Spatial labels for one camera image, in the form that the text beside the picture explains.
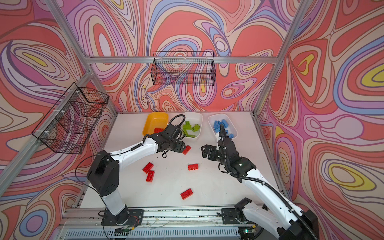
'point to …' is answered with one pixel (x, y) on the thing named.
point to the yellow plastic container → (154, 120)
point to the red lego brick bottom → (185, 194)
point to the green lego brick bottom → (189, 127)
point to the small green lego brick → (196, 128)
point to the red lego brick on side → (193, 167)
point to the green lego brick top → (190, 136)
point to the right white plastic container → (215, 120)
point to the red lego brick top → (186, 150)
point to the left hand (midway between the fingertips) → (181, 144)
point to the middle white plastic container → (193, 124)
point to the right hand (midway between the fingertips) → (209, 152)
